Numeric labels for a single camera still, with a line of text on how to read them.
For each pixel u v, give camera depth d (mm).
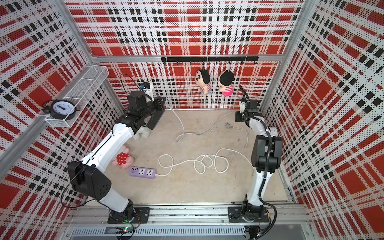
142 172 861
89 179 422
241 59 880
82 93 802
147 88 673
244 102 877
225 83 963
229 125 1097
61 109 637
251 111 767
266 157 472
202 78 908
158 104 689
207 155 950
